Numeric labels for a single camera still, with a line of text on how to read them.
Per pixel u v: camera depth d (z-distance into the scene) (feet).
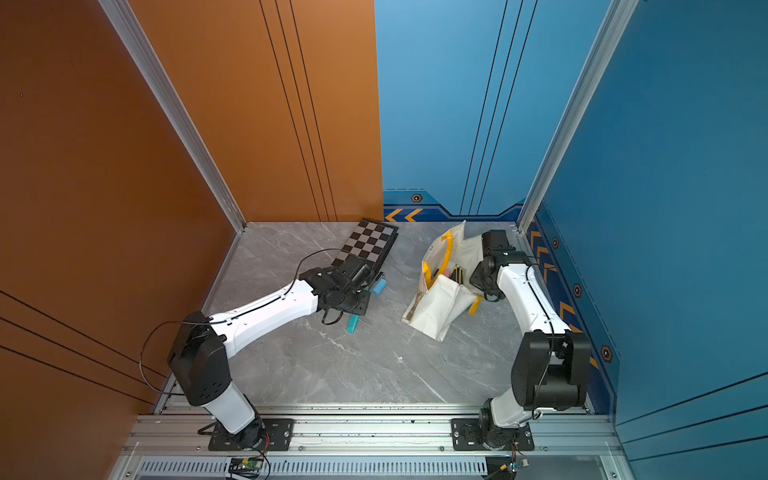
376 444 2.38
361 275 2.20
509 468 2.28
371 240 3.67
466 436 2.38
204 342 1.59
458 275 3.34
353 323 2.71
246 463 2.36
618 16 2.29
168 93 2.72
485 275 2.08
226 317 1.56
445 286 2.63
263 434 2.36
